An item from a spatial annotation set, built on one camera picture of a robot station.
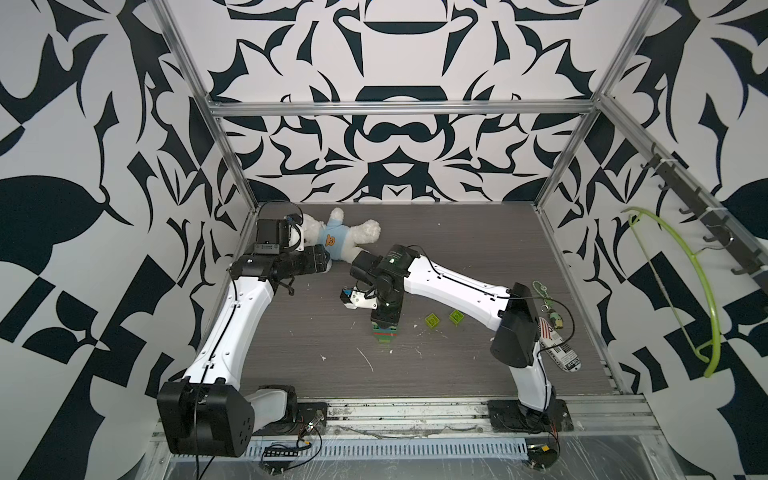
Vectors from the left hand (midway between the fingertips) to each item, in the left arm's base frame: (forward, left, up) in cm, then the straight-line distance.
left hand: (314, 252), depth 81 cm
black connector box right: (-45, -54, -23) cm, 74 cm away
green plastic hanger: (+3, -84, +8) cm, 84 cm away
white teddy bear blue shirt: (+14, -5, -12) cm, 19 cm away
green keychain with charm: (-8, -69, -21) cm, 73 cm away
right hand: (-14, -18, -9) cm, 24 cm away
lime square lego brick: (-12, -32, -19) cm, 40 cm away
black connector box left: (-42, +8, -24) cm, 49 cm away
